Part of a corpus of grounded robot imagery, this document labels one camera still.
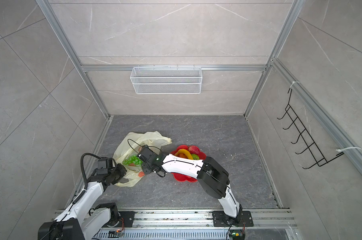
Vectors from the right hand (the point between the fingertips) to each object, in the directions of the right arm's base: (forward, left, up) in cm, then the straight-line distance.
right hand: (147, 166), depth 85 cm
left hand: (+1, +14, -2) cm, 14 cm away
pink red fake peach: (+11, -28, -1) cm, 30 cm away
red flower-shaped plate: (-6, -20, -6) cm, 22 cm away
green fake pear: (+6, -28, -2) cm, 29 cm away
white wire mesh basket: (+52, -11, +23) cm, 58 cm away
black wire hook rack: (-5, -77, +25) cm, 81 cm away
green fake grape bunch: (+7, +11, -4) cm, 13 cm away
